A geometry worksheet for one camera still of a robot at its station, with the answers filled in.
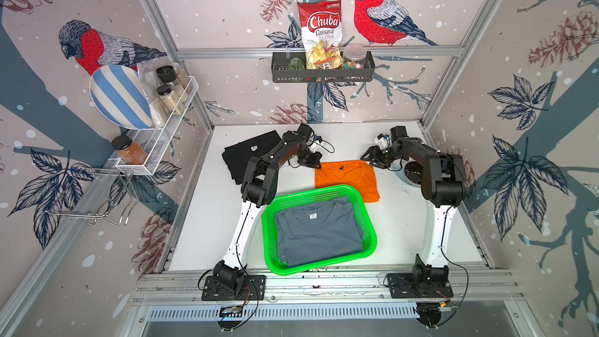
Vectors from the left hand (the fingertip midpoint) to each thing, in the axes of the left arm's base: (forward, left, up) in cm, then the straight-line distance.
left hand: (323, 161), depth 103 cm
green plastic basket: (-36, -14, +6) cm, 39 cm away
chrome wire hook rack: (-31, +64, +27) cm, 76 cm away
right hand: (+2, -20, -1) cm, 20 cm away
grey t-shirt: (-31, +3, -1) cm, 31 cm away
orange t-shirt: (-6, -15, -1) cm, 17 cm away
